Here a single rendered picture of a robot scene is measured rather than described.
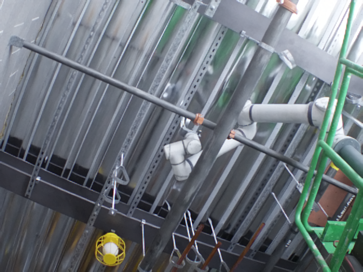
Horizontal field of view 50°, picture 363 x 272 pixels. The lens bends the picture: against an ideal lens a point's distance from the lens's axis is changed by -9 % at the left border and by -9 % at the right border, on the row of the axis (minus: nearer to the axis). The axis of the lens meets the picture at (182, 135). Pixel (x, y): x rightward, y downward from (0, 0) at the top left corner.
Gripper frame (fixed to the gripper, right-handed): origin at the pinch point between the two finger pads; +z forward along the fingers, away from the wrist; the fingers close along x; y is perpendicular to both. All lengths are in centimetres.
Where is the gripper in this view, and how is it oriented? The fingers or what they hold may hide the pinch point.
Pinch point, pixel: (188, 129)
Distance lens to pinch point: 285.5
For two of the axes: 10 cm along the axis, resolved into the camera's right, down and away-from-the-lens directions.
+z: -1.0, -3.5, 9.3
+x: -8.9, -3.9, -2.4
